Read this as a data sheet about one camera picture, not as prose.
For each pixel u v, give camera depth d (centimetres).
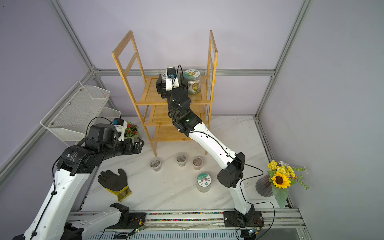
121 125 57
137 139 58
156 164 88
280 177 64
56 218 36
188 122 53
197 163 88
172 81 50
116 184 85
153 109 81
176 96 47
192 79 62
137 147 57
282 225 73
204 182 78
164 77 61
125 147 56
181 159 90
